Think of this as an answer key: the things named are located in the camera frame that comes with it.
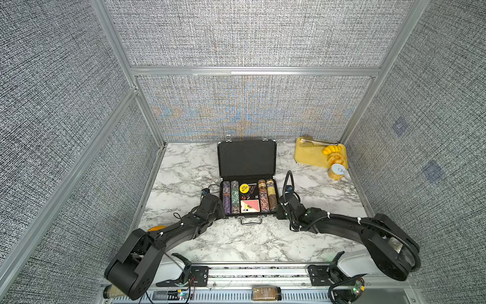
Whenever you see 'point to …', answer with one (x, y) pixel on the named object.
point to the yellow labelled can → (336, 171)
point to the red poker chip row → (263, 195)
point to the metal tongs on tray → (320, 143)
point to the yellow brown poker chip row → (272, 196)
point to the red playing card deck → (250, 206)
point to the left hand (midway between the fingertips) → (226, 212)
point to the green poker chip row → (235, 197)
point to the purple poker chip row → (226, 197)
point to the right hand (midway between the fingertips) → (277, 207)
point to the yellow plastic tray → (321, 153)
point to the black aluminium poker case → (262, 158)
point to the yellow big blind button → (244, 188)
